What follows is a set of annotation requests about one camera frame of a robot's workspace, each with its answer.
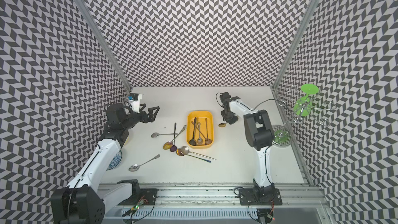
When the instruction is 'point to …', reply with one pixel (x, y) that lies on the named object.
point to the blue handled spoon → (178, 152)
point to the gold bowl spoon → (167, 145)
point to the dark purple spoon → (173, 148)
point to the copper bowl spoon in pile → (155, 135)
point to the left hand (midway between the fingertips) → (151, 107)
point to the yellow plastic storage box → (201, 115)
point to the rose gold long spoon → (208, 141)
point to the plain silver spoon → (134, 167)
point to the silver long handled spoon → (185, 150)
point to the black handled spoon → (193, 142)
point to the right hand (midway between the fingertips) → (227, 120)
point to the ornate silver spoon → (199, 141)
